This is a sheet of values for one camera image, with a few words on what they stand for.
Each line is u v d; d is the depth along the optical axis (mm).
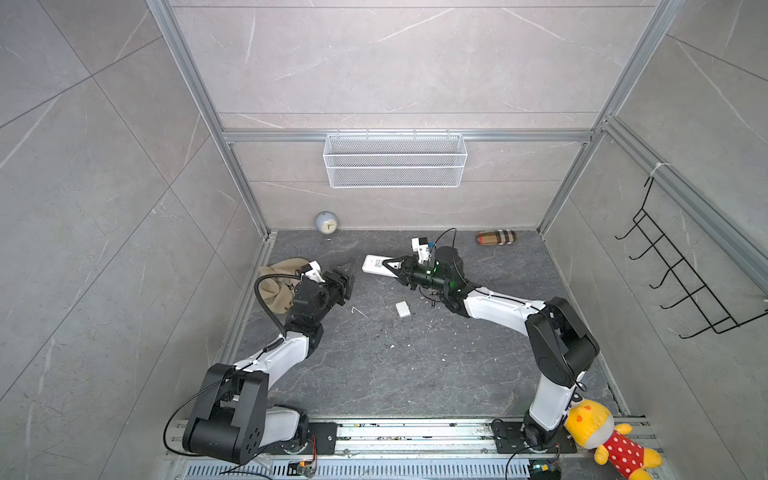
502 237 1144
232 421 413
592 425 691
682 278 670
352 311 977
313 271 781
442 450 730
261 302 670
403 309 970
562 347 484
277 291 958
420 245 816
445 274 702
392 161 1007
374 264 817
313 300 651
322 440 731
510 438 732
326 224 1144
